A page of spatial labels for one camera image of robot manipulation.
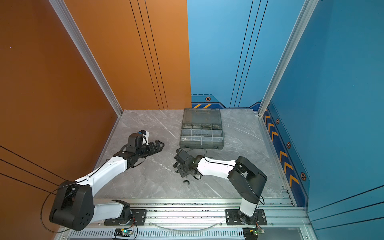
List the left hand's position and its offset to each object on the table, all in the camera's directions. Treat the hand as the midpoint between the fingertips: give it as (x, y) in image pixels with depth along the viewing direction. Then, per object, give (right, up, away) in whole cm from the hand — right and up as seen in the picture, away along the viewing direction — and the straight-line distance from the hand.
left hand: (159, 145), depth 88 cm
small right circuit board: (+48, -40, -18) cm, 65 cm away
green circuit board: (-14, -40, -17) cm, 45 cm away
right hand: (+13, -14, -1) cm, 19 cm away
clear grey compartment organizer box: (+26, +9, +17) cm, 32 cm away
